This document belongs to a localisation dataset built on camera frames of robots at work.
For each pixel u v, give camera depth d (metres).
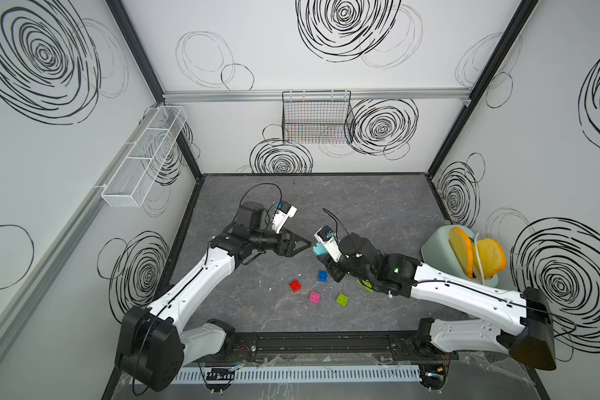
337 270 0.63
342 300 0.82
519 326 0.40
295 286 0.85
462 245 0.71
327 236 0.61
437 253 0.80
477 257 0.72
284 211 0.68
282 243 0.65
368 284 0.52
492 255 0.71
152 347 0.38
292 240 0.66
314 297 0.82
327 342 0.77
